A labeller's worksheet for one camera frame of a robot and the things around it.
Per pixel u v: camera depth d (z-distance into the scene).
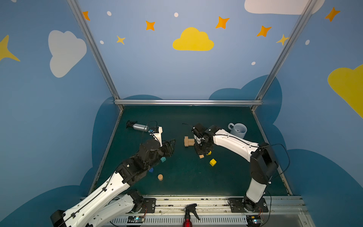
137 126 1.04
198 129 0.70
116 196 0.47
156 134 0.61
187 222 0.68
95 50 0.84
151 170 0.86
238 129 1.05
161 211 0.73
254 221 0.71
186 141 0.98
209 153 0.81
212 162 0.88
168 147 0.60
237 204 0.75
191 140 0.99
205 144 0.73
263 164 0.47
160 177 0.82
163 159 0.90
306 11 0.71
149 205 0.75
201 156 0.84
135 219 0.70
